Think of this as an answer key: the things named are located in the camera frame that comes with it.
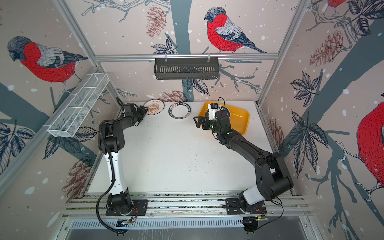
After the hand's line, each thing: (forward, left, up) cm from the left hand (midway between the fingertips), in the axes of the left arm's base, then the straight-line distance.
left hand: (146, 109), depth 111 cm
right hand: (-23, -40, +16) cm, 48 cm away
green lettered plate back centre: (+3, -25, -6) cm, 26 cm away
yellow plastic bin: (-10, -70, -1) cm, 71 cm away
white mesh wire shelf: (-21, +25, +26) cm, 42 cm away
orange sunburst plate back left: (+9, -4, -5) cm, 11 cm away
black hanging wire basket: (+19, -44, +23) cm, 53 cm away
